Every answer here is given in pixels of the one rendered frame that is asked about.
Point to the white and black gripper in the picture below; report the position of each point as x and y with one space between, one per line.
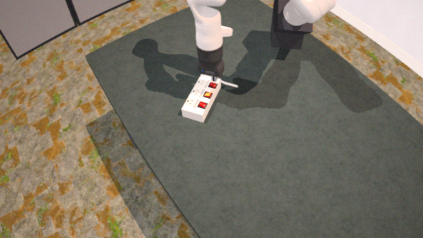
210 53

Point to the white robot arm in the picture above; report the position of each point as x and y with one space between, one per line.
296 12

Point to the white power strip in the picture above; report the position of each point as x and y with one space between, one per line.
201 98

